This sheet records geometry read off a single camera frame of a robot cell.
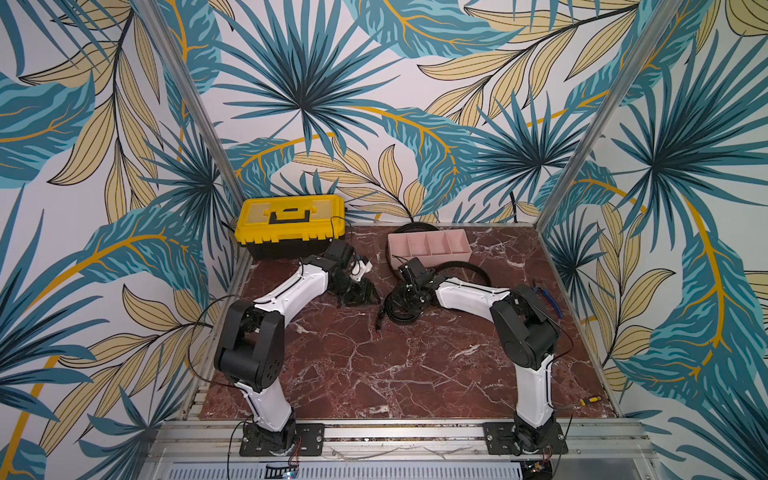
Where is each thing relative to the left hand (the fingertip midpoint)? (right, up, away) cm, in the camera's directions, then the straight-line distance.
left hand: (374, 304), depth 86 cm
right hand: (+4, -1, +10) cm, 11 cm away
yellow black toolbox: (-28, +23, +12) cm, 38 cm away
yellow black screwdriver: (+57, -25, -6) cm, 63 cm away
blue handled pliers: (+57, +1, +15) cm, 59 cm away
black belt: (+8, 0, 0) cm, 8 cm away
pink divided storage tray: (+20, +17, +24) cm, 36 cm away
